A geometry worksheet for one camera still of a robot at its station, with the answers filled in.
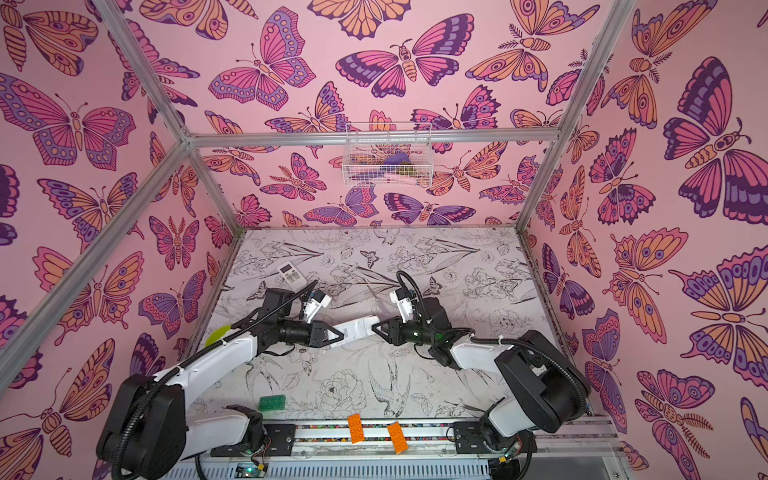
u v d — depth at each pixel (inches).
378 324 32.1
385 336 31.1
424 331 28.4
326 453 28.7
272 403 31.3
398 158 37.8
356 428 29.5
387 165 36.5
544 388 17.2
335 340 30.6
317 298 30.4
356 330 32.1
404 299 30.6
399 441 28.5
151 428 15.9
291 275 41.5
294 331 28.5
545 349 18.0
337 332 30.9
